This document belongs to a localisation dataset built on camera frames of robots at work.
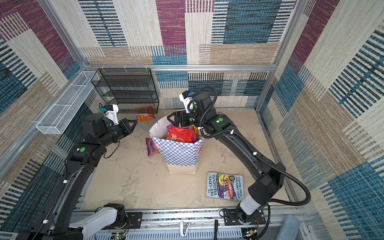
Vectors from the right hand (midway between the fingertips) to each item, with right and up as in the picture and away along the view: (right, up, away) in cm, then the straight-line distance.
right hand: (175, 119), depth 70 cm
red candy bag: (+4, -8, +9) cm, 13 cm away
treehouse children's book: (+25, -36, +11) cm, 45 cm away
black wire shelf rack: (-35, +23, +39) cm, 57 cm away
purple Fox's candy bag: (-18, -18, +26) cm, 36 cm away
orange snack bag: (-26, +8, +45) cm, 53 cm away
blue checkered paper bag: (+2, -19, +5) cm, 20 cm away
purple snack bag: (-5, -4, +19) cm, 20 cm away
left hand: (-17, 0, -2) cm, 17 cm away
